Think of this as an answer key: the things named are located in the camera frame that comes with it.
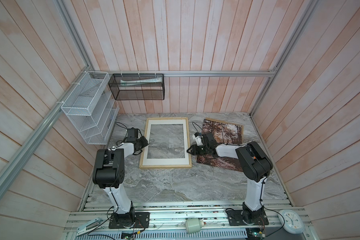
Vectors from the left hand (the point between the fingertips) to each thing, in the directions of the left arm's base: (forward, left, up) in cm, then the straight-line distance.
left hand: (146, 143), depth 100 cm
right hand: (-5, -29, -1) cm, 29 cm away
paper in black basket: (+23, +7, +32) cm, 40 cm away
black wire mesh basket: (+33, +7, +23) cm, 41 cm away
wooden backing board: (+5, -68, -2) cm, 69 cm away
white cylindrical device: (-48, -28, +6) cm, 56 cm away
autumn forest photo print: (+10, -55, -2) cm, 56 cm away
